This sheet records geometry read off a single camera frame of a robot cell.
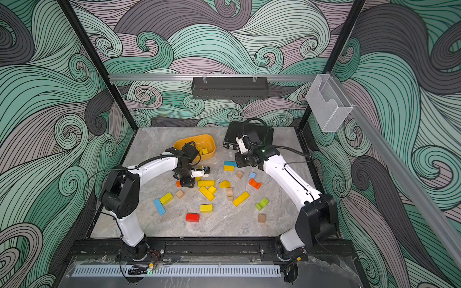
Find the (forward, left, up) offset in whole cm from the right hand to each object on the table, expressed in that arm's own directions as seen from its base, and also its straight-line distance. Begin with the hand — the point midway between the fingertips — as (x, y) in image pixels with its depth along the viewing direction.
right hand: (237, 159), depth 83 cm
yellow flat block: (-5, +16, -14) cm, 22 cm away
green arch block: (-15, -13, -17) cm, 25 cm away
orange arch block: (-3, -9, -18) cm, 20 cm away
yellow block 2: (+15, +18, -13) cm, 27 cm away
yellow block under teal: (+6, +4, -18) cm, 20 cm away
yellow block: (-18, +14, -15) cm, 27 cm away
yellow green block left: (-12, +35, -16) cm, 41 cm away
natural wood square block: (+1, -2, -16) cm, 16 cm away
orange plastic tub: (+24, +19, -16) cm, 35 cm away
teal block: (+11, +2, -21) cm, 24 cm away
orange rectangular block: (-4, +31, -16) cm, 35 cm away
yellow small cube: (-8, +13, -16) cm, 22 cm away
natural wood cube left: (-10, +29, -15) cm, 35 cm away
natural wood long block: (-9, +4, -18) cm, 20 cm away
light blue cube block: (0, -8, -16) cm, 18 cm away
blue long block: (-16, +39, -17) cm, 45 cm away
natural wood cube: (-22, -11, -17) cm, 29 cm away
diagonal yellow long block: (-9, +16, -17) cm, 25 cm away
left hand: (-4, +24, -12) cm, 27 cm away
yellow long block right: (-12, -3, -17) cm, 21 cm away
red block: (-21, +22, -18) cm, 35 cm away
